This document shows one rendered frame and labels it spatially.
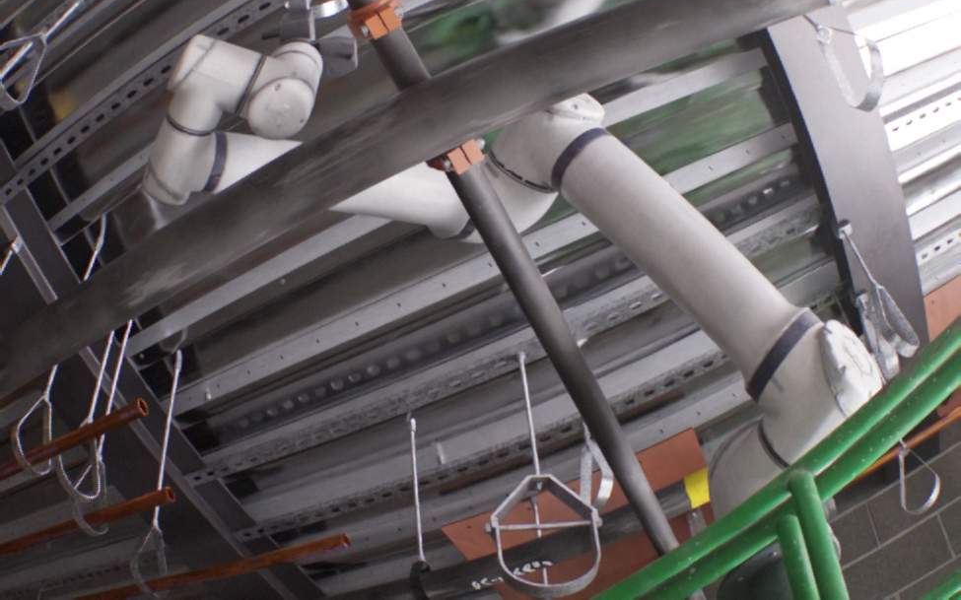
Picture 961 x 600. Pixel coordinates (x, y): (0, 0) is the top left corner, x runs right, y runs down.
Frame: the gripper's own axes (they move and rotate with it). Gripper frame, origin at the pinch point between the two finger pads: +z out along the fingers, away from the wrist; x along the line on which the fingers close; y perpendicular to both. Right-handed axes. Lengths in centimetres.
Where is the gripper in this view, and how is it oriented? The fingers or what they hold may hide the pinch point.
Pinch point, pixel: (306, 31)
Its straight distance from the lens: 167.8
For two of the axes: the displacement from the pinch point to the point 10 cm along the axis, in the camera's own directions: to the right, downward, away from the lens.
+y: -10.0, 0.9, -0.2
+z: -0.7, -5.3, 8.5
